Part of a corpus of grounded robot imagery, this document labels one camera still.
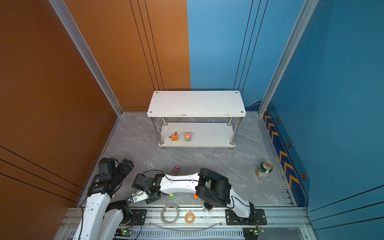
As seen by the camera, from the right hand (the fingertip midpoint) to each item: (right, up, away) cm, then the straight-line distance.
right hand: (146, 191), depth 80 cm
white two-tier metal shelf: (+27, +40, +36) cm, 61 cm away
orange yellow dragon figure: (+14, +28, +11) cm, 33 cm away
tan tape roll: (+24, -12, -4) cm, 27 cm away
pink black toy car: (+15, +9, +7) cm, 19 cm away
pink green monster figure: (+22, +28, +12) cm, 37 cm away
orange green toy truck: (+14, -2, -2) cm, 14 cm away
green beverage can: (+63, +12, -1) cm, 65 cm away
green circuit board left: (-7, -16, -9) cm, 20 cm away
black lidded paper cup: (+33, -2, -12) cm, 35 cm away
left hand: (-11, +13, +3) cm, 18 cm away
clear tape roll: (+10, -11, -5) cm, 15 cm away
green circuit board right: (+56, -14, -10) cm, 58 cm away
